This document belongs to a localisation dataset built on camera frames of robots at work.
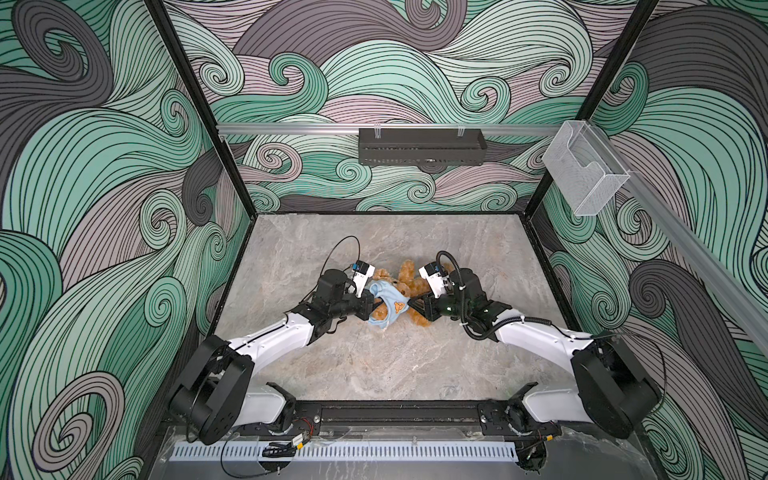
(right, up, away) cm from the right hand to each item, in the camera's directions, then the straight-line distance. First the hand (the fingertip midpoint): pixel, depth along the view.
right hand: (411, 301), depth 83 cm
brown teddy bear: (0, +4, +4) cm, 6 cm away
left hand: (-8, +1, -1) cm, 8 cm away
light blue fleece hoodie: (-4, 0, -3) cm, 5 cm away
